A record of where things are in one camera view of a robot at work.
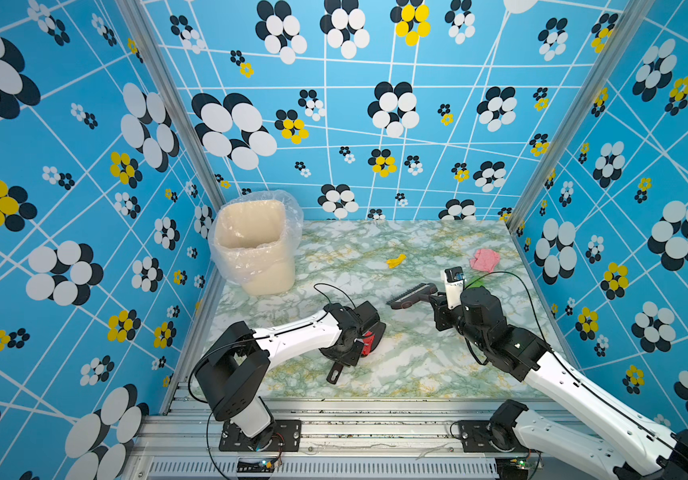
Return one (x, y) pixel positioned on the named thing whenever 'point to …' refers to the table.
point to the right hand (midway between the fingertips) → (436, 296)
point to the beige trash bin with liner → (253, 240)
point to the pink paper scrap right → (485, 260)
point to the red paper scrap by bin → (368, 340)
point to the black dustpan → (378, 330)
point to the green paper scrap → (476, 282)
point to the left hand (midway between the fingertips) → (349, 358)
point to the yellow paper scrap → (393, 263)
